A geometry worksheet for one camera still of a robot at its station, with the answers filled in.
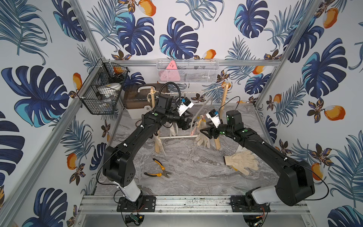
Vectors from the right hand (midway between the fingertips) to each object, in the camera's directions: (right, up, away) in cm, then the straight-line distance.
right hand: (205, 125), depth 82 cm
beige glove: (+23, -22, +7) cm, 33 cm away
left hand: (-7, +5, -7) cm, 11 cm away
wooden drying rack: (-10, +6, -5) cm, 13 cm away
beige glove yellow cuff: (0, -10, +14) cm, 17 cm away
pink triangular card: (-20, +32, +8) cm, 39 cm away
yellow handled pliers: (-24, -29, +2) cm, 38 cm away
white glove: (-19, -3, +6) cm, 20 cm away
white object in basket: (-54, +20, -2) cm, 58 cm away
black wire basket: (-65, +34, +11) cm, 74 cm away
